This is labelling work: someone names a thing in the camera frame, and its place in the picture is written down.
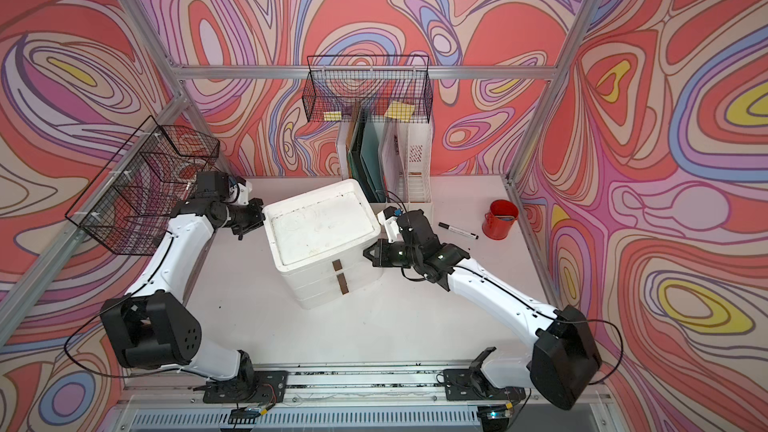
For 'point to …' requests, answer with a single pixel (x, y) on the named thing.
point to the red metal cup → (498, 222)
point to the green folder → (365, 161)
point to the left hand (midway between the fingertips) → (273, 215)
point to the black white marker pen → (458, 230)
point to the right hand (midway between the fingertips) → (365, 261)
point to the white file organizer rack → (391, 160)
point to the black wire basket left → (128, 206)
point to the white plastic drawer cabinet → (318, 241)
